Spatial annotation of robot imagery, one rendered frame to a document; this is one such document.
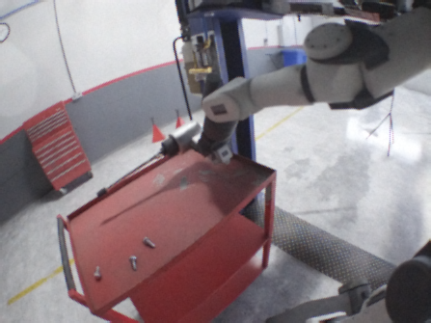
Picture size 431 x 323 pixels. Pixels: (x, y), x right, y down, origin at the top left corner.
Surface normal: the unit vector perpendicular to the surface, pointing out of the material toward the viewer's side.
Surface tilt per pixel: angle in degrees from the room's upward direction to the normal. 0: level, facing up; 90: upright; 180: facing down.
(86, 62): 90
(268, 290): 0
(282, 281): 0
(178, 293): 0
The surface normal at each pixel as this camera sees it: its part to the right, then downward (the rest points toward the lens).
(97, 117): 0.67, 0.32
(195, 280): -0.16, -0.82
